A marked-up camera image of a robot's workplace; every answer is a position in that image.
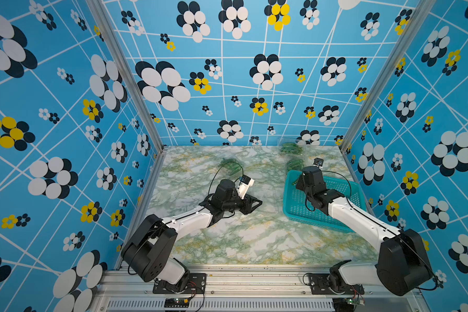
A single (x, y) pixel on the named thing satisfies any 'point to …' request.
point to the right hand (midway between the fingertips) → (307, 175)
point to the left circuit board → (176, 302)
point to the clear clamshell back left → (231, 166)
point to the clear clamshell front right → (294, 164)
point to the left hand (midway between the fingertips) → (261, 200)
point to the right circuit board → (347, 304)
